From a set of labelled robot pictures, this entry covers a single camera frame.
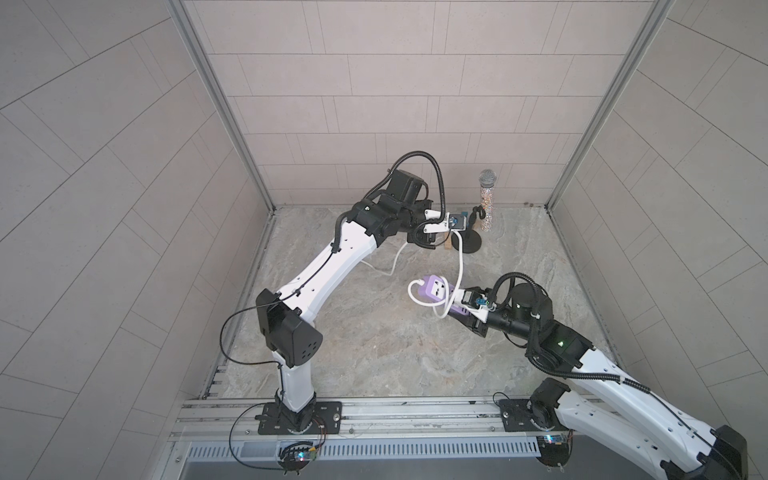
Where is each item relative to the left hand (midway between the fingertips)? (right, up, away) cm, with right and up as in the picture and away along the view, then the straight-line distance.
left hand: (444, 215), depth 74 cm
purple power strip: (-4, -16, -12) cm, 20 cm away
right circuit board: (+24, -54, -7) cm, 59 cm away
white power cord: (-3, -20, -12) cm, 24 cm away
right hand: (+1, -21, -4) cm, 21 cm away
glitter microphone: (+13, +10, +8) cm, 19 cm away
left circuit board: (-34, -53, -10) cm, 64 cm away
